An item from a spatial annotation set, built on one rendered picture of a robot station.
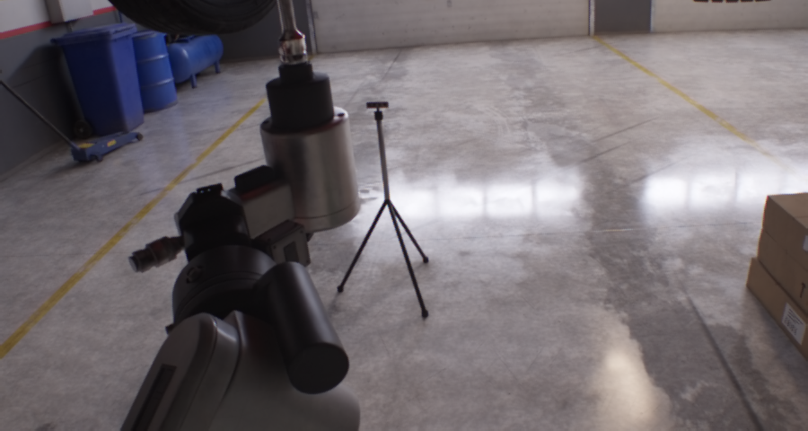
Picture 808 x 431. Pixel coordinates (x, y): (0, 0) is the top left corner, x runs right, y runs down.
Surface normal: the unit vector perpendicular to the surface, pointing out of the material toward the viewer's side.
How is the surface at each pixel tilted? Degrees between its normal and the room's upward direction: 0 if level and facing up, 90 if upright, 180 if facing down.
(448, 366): 0
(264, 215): 91
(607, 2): 90
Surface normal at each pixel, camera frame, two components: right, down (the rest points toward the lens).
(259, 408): 0.61, 0.02
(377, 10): -0.06, 0.42
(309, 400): 0.75, -0.39
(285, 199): 0.72, 0.26
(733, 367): -0.08, -0.91
